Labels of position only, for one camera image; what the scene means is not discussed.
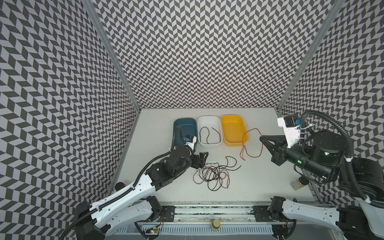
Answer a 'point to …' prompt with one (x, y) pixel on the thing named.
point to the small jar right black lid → (299, 183)
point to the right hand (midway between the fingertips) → (261, 137)
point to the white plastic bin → (210, 131)
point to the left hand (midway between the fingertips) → (202, 151)
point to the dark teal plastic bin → (182, 127)
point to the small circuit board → (154, 231)
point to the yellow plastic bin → (234, 129)
